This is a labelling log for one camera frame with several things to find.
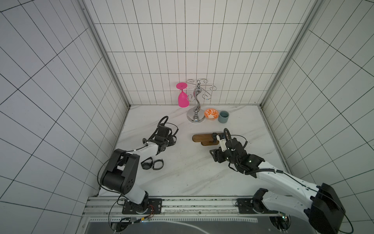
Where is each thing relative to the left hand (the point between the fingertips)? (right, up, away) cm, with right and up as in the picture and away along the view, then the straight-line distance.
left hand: (168, 141), depth 95 cm
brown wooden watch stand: (+24, +2, -5) cm, 25 cm away
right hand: (+28, -1, -13) cm, 31 cm away
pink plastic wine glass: (+10, +29, +4) cm, 31 cm away
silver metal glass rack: (+19, +16, +19) cm, 31 cm away
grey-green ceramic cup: (+39, +17, +10) cm, 44 cm away
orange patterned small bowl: (+31, +19, +16) cm, 39 cm away
